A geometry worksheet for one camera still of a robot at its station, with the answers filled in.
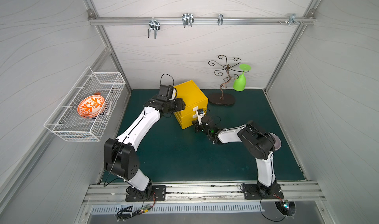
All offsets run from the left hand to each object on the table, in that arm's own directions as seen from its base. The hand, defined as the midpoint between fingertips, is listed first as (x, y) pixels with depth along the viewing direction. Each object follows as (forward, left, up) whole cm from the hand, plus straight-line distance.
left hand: (183, 105), depth 84 cm
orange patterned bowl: (-12, +41, +13) cm, 45 cm away
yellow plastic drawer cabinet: (+8, -6, -1) cm, 10 cm away
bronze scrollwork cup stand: (+24, -28, -20) cm, 42 cm away
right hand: (+1, -6, -17) cm, 18 cm away
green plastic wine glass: (+19, -36, 0) cm, 40 cm away
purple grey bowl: (-14, -57, -18) cm, 62 cm away
